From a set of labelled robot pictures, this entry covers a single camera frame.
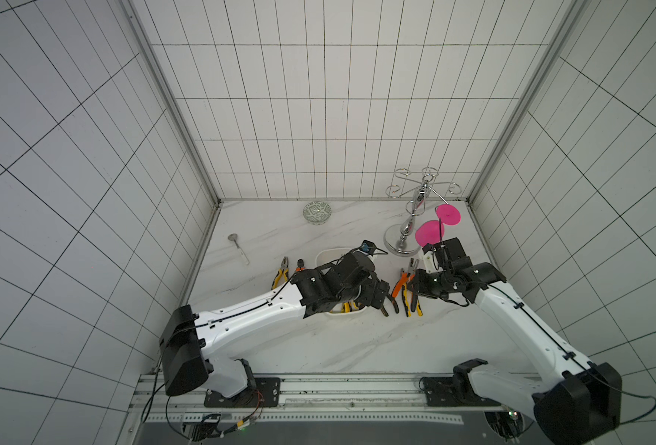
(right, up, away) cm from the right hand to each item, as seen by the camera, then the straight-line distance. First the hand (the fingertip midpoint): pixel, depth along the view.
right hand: (401, 285), depth 80 cm
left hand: (-11, +1, -7) cm, 13 cm away
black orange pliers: (-32, +3, +20) cm, 38 cm away
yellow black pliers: (-38, +2, +17) cm, 41 cm away
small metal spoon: (-60, +13, +27) cm, 67 cm away
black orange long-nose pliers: (0, -8, +9) cm, 12 cm away
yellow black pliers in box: (-15, -8, +6) cm, 18 cm away
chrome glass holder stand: (+7, +12, +26) cm, 29 cm away
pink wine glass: (+12, +16, +8) cm, 21 cm away
